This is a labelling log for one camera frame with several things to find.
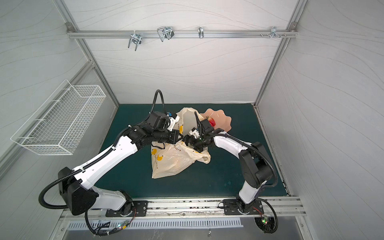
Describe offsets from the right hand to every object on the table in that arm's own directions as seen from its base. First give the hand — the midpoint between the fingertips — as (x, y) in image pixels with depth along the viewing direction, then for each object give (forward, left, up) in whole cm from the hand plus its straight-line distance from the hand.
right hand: (185, 146), depth 83 cm
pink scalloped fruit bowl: (+28, -20, -9) cm, 36 cm away
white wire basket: (-3, +58, +21) cm, 62 cm away
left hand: (0, -1, +12) cm, 12 cm away
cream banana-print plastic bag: (-8, +4, +2) cm, 9 cm away
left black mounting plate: (-30, +21, -11) cm, 38 cm away
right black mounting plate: (-27, -25, -11) cm, 38 cm away
